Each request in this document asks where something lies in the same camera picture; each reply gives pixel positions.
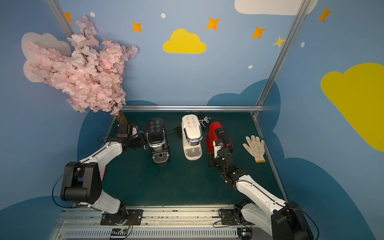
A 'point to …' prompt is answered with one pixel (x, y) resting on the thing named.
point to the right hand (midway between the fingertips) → (212, 151)
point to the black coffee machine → (156, 140)
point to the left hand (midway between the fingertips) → (148, 138)
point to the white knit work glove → (256, 148)
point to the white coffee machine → (192, 134)
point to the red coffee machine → (216, 133)
